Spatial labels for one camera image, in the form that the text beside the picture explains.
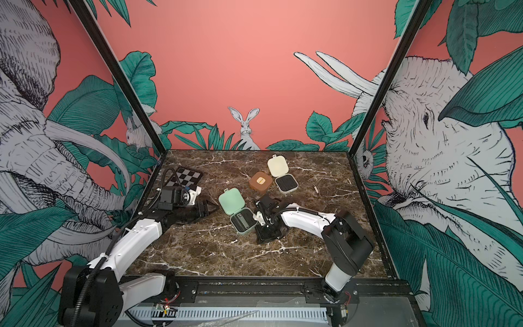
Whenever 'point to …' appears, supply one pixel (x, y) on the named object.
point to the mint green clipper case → (243, 220)
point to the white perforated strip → (225, 315)
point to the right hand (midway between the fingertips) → (256, 238)
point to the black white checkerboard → (185, 176)
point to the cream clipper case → (278, 167)
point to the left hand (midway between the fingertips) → (216, 207)
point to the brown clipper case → (260, 181)
